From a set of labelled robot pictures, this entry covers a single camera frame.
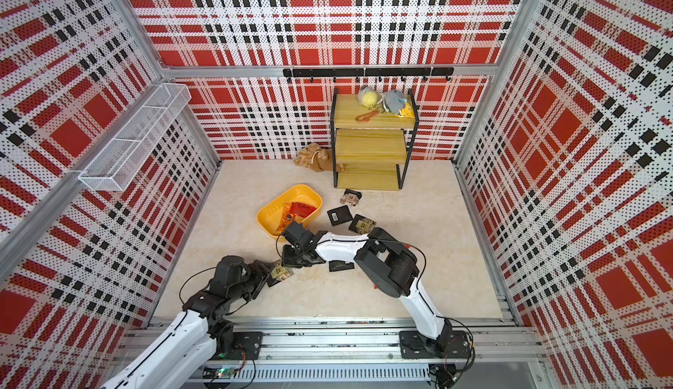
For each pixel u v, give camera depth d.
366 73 0.88
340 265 0.89
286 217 1.01
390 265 0.53
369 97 0.88
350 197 1.08
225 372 0.69
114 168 0.69
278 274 0.86
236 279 0.68
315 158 1.11
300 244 0.72
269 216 1.01
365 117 0.88
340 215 1.01
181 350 0.51
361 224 1.00
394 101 0.84
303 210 1.01
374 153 0.99
